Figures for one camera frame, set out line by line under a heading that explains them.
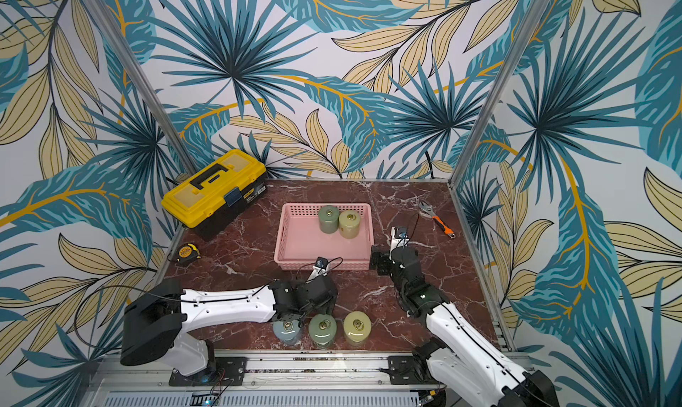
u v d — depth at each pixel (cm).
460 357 49
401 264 59
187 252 93
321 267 73
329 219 98
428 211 110
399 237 69
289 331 73
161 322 41
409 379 73
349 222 96
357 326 73
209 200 90
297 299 61
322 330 73
